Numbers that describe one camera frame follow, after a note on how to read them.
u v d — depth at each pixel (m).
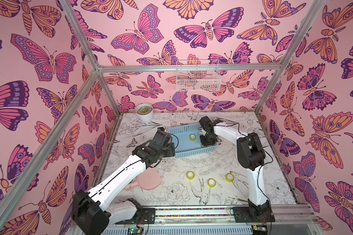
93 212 0.37
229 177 0.86
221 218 0.73
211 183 0.85
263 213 0.64
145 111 1.07
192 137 1.04
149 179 0.87
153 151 0.54
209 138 0.86
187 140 1.05
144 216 0.73
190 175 0.87
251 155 0.57
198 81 1.05
